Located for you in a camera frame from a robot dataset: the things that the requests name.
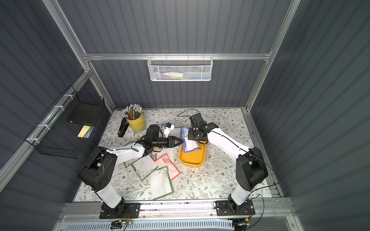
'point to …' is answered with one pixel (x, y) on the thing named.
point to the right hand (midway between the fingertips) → (191, 136)
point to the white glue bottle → (174, 74)
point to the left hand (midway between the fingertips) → (183, 143)
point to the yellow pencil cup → (138, 124)
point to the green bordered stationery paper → (169, 151)
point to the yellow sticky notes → (85, 131)
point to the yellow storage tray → (194, 159)
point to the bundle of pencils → (133, 111)
